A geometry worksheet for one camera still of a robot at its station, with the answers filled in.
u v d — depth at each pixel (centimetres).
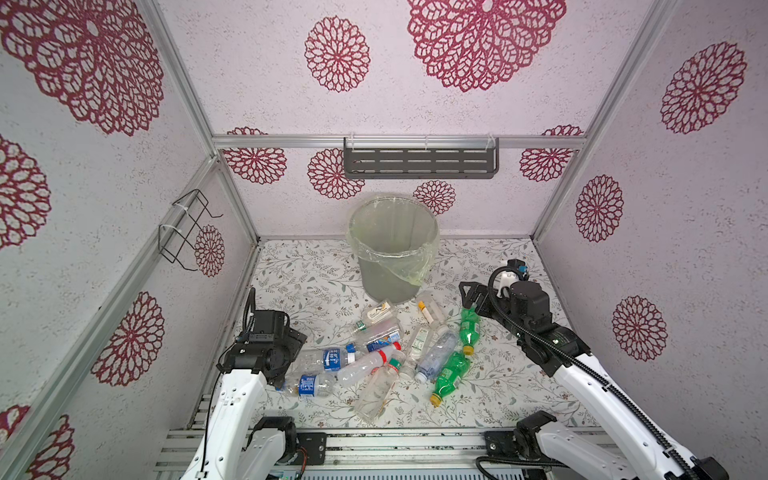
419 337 88
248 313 61
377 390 83
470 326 90
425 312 95
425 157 94
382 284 90
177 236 75
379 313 92
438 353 89
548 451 61
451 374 81
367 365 84
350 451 76
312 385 79
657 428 41
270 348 55
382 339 87
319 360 83
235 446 43
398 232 103
